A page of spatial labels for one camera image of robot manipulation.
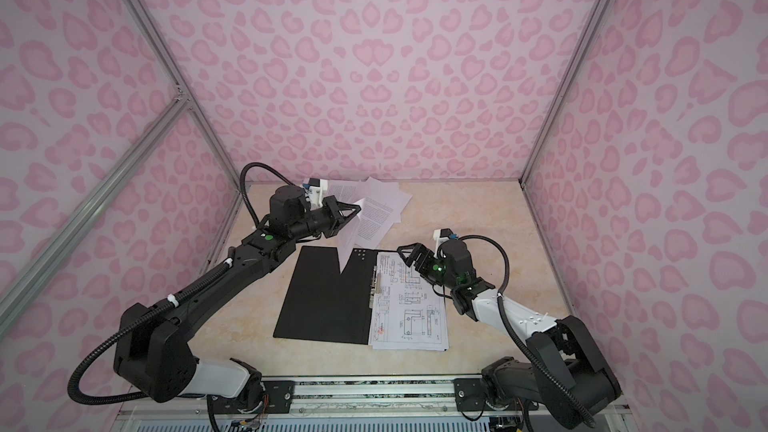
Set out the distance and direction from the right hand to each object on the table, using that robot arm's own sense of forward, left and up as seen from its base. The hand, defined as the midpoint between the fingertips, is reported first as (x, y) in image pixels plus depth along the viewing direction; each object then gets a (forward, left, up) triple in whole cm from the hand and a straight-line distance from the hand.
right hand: (406, 255), depth 83 cm
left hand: (+5, +11, +16) cm, 20 cm away
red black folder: (-9, +23, -14) cm, 29 cm away
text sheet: (-2, +15, +10) cm, 18 cm away
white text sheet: (+28, +10, -14) cm, 33 cm away
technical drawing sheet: (-10, -1, -15) cm, 18 cm away
